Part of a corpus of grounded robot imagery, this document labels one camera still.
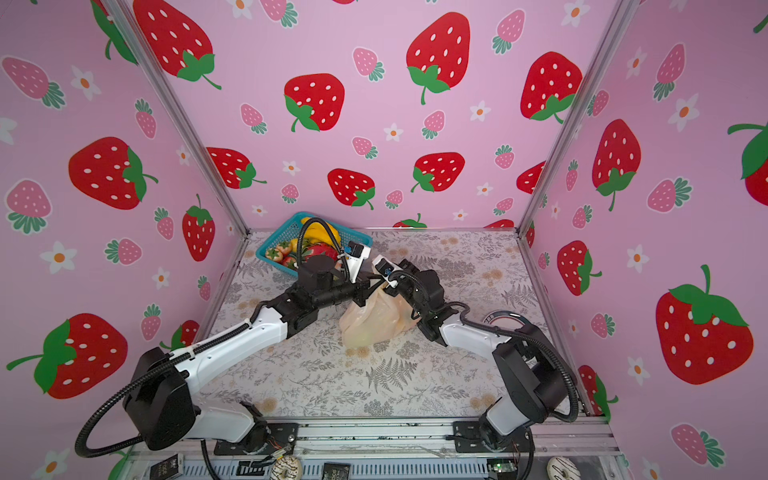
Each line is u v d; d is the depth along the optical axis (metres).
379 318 0.81
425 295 0.59
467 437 0.74
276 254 1.01
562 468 0.68
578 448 0.73
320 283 0.59
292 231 1.13
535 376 0.45
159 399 0.41
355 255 0.66
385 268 0.67
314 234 1.07
